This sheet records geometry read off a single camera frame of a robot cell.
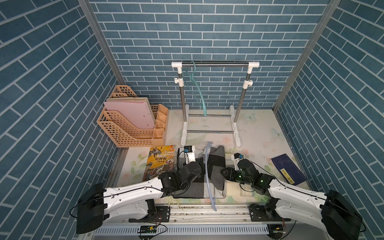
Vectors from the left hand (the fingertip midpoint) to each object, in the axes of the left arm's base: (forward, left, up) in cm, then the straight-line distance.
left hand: (209, 161), depth 75 cm
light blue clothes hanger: (-3, 0, -13) cm, 13 cm away
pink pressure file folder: (+28, +43, +5) cm, 51 cm away
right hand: (-2, -8, -11) cm, 14 cm away
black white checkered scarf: (-3, -5, -11) cm, 12 cm away
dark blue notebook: (0, -50, -15) cm, 52 cm away
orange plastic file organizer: (+18, +48, -1) cm, 52 cm away
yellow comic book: (+9, +29, -16) cm, 34 cm away
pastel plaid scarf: (-10, -14, -15) cm, 22 cm away
